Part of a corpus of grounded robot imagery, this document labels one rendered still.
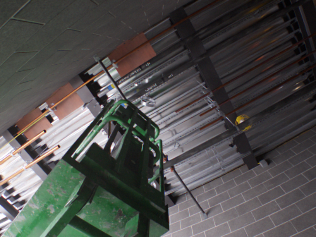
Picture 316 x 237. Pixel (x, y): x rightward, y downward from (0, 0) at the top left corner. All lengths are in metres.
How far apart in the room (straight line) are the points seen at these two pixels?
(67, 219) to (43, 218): 0.35
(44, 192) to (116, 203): 0.38
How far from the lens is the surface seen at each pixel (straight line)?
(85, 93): 3.13
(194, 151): 2.61
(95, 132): 1.58
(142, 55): 3.05
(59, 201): 1.13
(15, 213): 5.97
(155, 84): 2.54
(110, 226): 1.16
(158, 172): 1.50
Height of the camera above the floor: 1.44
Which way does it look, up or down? 69 degrees up
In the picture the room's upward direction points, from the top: straight up
